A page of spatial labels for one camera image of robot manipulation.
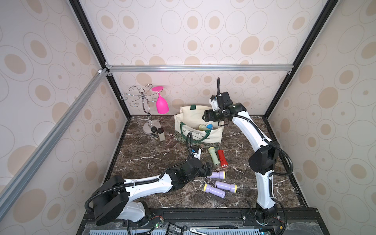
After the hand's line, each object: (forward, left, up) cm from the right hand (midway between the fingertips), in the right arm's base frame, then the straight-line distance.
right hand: (213, 115), depth 90 cm
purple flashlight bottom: (-38, +3, -19) cm, 43 cm away
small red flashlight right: (-20, -7, -20) cm, 29 cm away
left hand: (-30, 0, -8) cm, 31 cm away
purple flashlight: (-30, -4, -19) cm, 36 cm away
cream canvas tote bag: (+5, +15, -9) cm, 19 cm away
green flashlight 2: (-14, 0, -19) cm, 23 cm away
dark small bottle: (-3, +39, -12) cm, 41 cm away
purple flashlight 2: (-36, -7, -19) cm, 41 cm away
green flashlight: (0, +7, -11) cm, 13 cm away
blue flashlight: (+1, +1, -11) cm, 11 cm away
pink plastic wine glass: (+6, +33, +1) cm, 34 cm away
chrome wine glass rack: (+5, +44, -17) cm, 48 cm away
